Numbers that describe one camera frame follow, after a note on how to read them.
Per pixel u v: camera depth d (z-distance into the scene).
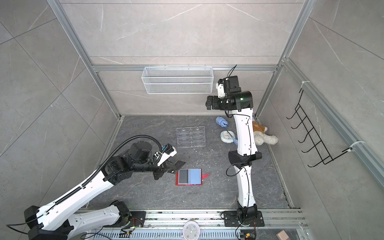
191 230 0.69
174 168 0.65
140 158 0.51
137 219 0.72
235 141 1.01
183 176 0.87
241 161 0.54
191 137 1.01
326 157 0.58
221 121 1.08
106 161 0.46
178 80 1.00
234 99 0.52
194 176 0.88
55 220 0.38
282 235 0.68
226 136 1.04
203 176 0.87
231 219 0.73
